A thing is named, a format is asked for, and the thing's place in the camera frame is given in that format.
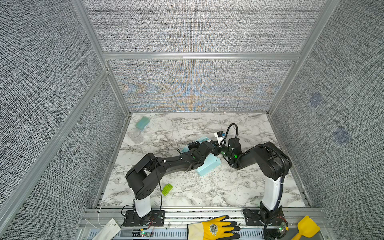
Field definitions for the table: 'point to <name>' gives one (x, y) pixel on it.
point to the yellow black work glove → (216, 228)
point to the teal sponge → (144, 121)
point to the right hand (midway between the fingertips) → (207, 143)
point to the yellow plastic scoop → (307, 227)
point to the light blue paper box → (210, 162)
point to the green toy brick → (167, 189)
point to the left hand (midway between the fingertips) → (193, 143)
